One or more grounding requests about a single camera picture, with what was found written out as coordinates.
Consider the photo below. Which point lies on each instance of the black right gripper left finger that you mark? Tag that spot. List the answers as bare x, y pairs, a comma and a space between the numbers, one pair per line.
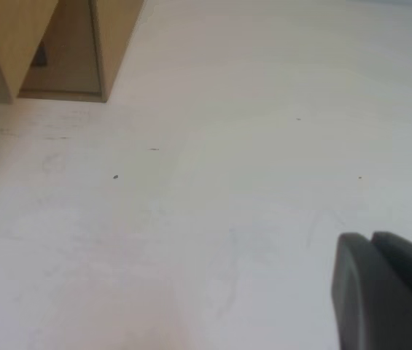
373, 307

